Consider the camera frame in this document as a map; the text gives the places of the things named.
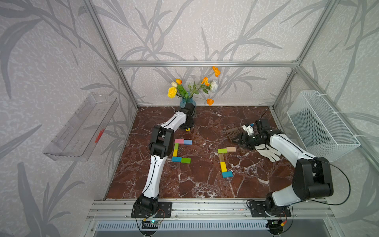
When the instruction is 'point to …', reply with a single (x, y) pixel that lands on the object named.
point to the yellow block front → (223, 167)
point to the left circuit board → (150, 224)
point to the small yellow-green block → (175, 153)
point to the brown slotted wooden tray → (233, 133)
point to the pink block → (179, 140)
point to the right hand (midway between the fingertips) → (235, 142)
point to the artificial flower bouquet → (177, 90)
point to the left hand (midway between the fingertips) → (189, 125)
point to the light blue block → (188, 142)
